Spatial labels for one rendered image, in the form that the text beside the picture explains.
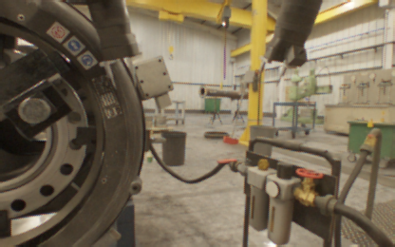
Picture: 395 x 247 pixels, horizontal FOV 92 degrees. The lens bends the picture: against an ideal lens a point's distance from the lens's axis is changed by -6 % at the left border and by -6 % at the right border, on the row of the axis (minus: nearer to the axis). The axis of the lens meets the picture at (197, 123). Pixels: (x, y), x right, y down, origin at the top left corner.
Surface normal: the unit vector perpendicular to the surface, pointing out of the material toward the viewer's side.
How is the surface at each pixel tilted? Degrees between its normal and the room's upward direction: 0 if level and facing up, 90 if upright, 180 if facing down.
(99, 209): 90
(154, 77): 90
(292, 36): 122
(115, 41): 111
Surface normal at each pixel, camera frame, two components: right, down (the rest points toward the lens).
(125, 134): 0.47, 0.09
